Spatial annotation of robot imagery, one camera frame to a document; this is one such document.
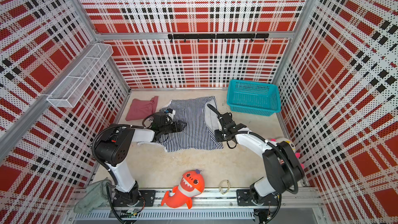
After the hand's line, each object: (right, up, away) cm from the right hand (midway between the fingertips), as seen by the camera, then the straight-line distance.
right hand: (220, 135), depth 89 cm
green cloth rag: (-62, -27, -14) cm, 69 cm away
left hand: (-23, +5, +9) cm, 25 cm away
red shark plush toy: (-14, -19, -19) cm, 30 cm away
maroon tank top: (-54, +16, +20) cm, 60 cm away
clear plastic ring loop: (-1, -23, -14) cm, 27 cm away
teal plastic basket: (+28, +23, +26) cm, 44 cm away
